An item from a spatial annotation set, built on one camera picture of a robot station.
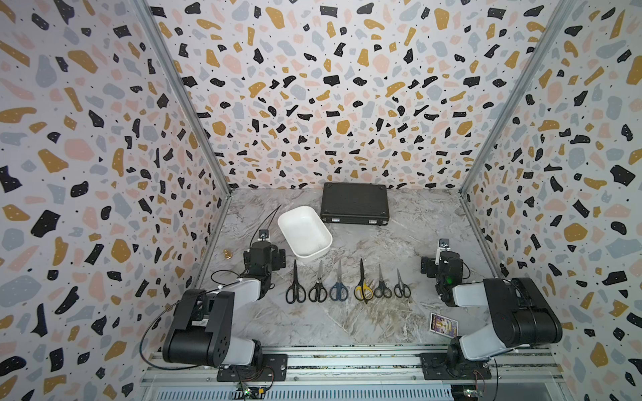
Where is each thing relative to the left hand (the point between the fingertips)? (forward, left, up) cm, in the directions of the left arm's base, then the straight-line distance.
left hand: (268, 250), depth 93 cm
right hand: (-2, -66, -3) cm, 66 cm away
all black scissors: (-14, -10, -7) cm, 18 cm away
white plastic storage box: (+10, -13, -4) cm, 17 cm away
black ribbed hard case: (+26, -34, -3) cm, 43 cm away
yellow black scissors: (-14, -35, -6) cm, 38 cm away
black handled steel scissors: (-14, -19, -7) cm, 24 cm away
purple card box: (-26, -60, -6) cm, 66 cm away
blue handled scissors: (-14, -26, -7) cm, 30 cm away
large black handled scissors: (-13, -42, -6) cm, 44 cm away
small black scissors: (-13, -49, -6) cm, 51 cm away
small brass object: (+1, +17, -5) cm, 17 cm away
